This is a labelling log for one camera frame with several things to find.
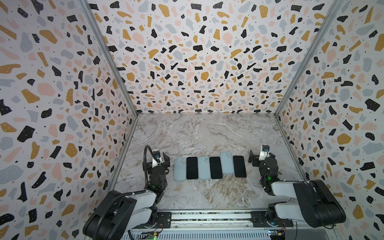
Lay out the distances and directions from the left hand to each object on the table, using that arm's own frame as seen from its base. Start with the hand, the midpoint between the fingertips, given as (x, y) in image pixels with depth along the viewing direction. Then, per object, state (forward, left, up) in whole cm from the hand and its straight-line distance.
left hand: (154, 153), depth 83 cm
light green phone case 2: (-3, -28, -16) cm, 32 cm away
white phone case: (0, -43, -14) cm, 45 cm away
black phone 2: (-3, -50, -13) cm, 52 cm away
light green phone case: (-3, -13, -14) cm, 19 cm away
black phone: (-3, -35, -14) cm, 38 cm away
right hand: (+4, -61, -2) cm, 61 cm away
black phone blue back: (-2, -21, -15) cm, 26 cm away
